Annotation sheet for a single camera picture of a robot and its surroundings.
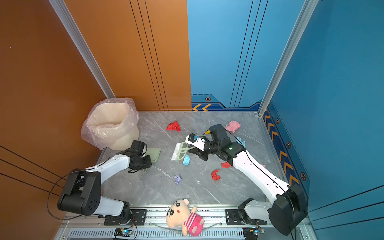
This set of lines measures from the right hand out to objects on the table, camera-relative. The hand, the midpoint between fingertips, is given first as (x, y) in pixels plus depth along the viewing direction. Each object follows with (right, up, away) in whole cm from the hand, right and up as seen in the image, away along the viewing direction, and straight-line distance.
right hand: (189, 147), depth 74 cm
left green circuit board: (-32, -40, -3) cm, 51 cm away
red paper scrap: (-13, +10, +35) cm, 39 cm away
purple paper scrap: (-7, -20, +11) cm, 24 cm away
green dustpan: (-25, -8, +25) cm, 36 cm away
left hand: (-26, -12, +18) cm, 34 cm away
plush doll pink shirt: (-4, -30, -6) cm, 31 cm away
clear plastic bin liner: (-56, +5, +6) cm, 56 cm away
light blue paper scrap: (-3, -11, +18) cm, 21 cm away
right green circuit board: (+30, -40, -4) cm, 50 cm away
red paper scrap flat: (+21, -14, +18) cm, 31 cm away
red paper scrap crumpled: (+14, -18, +13) cm, 26 cm away
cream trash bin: (-40, +11, +5) cm, 42 cm away
